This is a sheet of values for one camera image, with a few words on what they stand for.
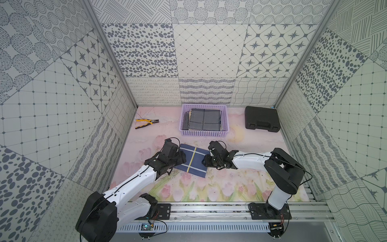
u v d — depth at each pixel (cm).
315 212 77
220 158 71
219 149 72
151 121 110
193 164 88
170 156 66
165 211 73
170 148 64
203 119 107
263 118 110
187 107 115
